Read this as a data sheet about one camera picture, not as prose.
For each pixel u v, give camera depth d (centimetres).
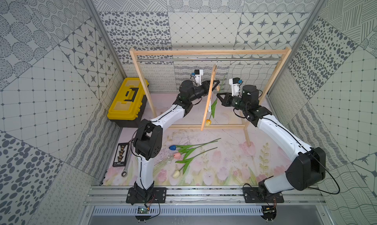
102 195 75
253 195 74
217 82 76
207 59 64
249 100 60
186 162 85
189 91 66
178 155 86
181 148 90
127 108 88
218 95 77
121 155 86
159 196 74
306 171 41
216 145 93
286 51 54
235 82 69
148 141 54
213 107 80
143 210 72
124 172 81
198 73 75
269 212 72
